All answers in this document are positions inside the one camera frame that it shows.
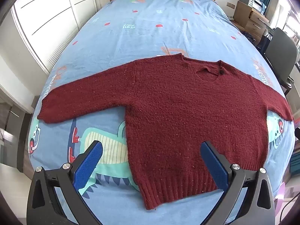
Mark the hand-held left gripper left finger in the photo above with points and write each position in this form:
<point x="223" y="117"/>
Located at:
<point x="90" y="164"/>

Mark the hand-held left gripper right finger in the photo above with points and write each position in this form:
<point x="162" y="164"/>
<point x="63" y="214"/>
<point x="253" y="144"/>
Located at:
<point x="214" y="164"/>

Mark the dark red knit sweater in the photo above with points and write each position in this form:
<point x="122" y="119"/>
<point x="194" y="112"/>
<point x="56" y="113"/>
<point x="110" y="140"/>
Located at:
<point x="175" y="121"/>

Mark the dark blue garment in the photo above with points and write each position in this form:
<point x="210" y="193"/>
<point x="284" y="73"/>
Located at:
<point x="264" y="44"/>

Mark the grey chair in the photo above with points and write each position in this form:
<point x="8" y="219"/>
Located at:
<point x="281" y="49"/>

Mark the blue printed bed sheet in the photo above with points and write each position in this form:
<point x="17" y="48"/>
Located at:
<point x="152" y="32"/>

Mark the wooden dresser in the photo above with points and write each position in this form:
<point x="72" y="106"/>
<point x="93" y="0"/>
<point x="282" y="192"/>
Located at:
<point x="246" y="16"/>

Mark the white wardrobe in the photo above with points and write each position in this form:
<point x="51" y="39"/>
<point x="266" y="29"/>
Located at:
<point x="46" y="16"/>

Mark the white printer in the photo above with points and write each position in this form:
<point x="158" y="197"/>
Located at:
<point x="252" y="1"/>

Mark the wall socket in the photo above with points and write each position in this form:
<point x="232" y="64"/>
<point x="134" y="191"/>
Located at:
<point x="230" y="5"/>

